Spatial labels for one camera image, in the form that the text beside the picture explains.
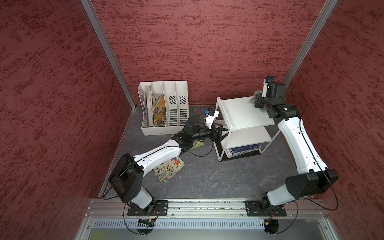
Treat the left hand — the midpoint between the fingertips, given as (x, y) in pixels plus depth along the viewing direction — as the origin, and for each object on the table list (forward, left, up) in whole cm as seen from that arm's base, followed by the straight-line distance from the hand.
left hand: (226, 131), depth 72 cm
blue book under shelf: (0, -8, -20) cm, 22 cm away
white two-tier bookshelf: (-1, -9, +5) cm, 10 cm away
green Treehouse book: (+7, +14, -24) cm, 29 cm away
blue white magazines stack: (+23, +45, -5) cm, 51 cm away
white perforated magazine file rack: (+42, +30, -14) cm, 54 cm away
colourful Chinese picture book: (-10, +33, -27) cm, 44 cm away
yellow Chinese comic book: (+24, +39, -12) cm, 48 cm away
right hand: (+16, -19, +7) cm, 26 cm away
